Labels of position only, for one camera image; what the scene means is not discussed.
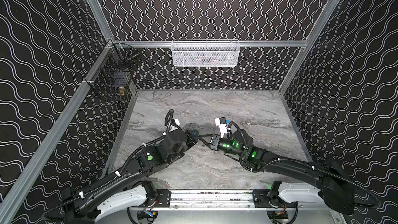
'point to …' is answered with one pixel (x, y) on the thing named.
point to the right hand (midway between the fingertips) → (198, 138)
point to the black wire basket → (112, 76)
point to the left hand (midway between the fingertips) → (202, 134)
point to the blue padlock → (195, 132)
